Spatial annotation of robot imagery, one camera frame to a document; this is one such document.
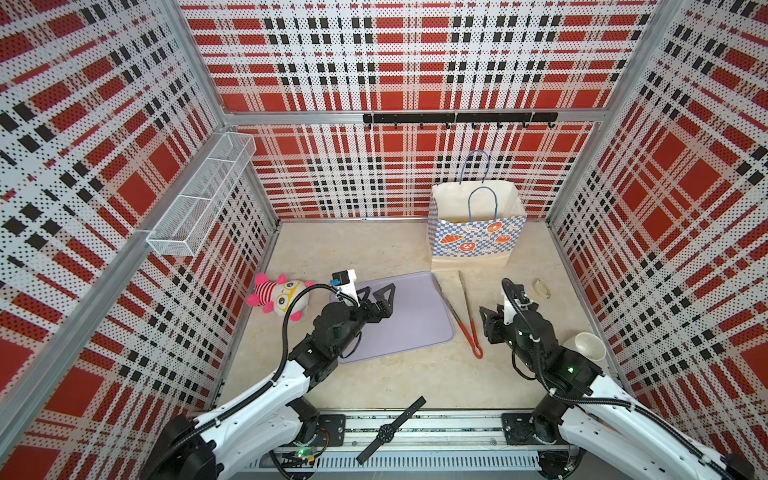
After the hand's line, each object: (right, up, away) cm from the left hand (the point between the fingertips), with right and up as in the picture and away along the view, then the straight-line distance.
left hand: (384, 292), depth 76 cm
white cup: (+59, -17, +8) cm, 62 cm away
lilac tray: (+10, -10, +16) cm, 21 cm away
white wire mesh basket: (-63, +19, +16) cm, 68 cm away
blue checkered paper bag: (+25, +19, +8) cm, 33 cm away
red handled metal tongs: (+27, -19, +12) cm, 35 cm away
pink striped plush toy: (-33, -3, +15) cm, 37 cm away
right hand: (+28, -5, +1) cm, 28 cm away
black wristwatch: (+1, -35, -3) cm, 35 cm away
